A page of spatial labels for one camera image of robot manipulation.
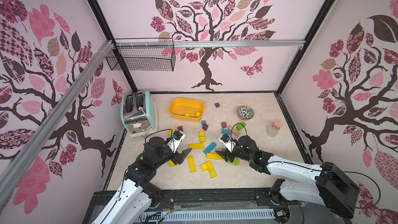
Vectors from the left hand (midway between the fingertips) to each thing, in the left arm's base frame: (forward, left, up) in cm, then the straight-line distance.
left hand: (185, 148), depth 74 cm
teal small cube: (+25, -9, -16) cm, 31 cm away
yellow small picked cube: (+30, +2, -13) cm, 33 cm away
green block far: (+22, -33, -16) cm, 43 cm away
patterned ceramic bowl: (+33, -39, -15) cm, 53 cm away
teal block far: (+18, -24, -16) cm, 34 cm away
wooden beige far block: (+20, -30, -18) cm, 40 cm away
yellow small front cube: (-5, -9, -14) cm, 18 cm away
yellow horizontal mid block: (+9, -5, -17) cm, 20 cm away
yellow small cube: (+30, -5, -13) cm, 34 cm away
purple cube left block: (+20, +6, -15) cm, 26 cm away
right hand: (+4, -18, -6) cm, 19 cm away
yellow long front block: (-6, -13, -16) cm, 21 cm away
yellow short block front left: (-9, +5, +4) cm, 12 cm away
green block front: (-5, -25, -5) cm, 26 cm away
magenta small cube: (+23, -23, -15) cm, 35 cm away
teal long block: (+8, -13, -17) cm, 23 cm away
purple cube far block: (+41, -20, -16) cm, 49 cm away
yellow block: (+1, -15, -14) cm, 21 cm away
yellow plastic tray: (+37, +2, -16) cm, 41 cm away
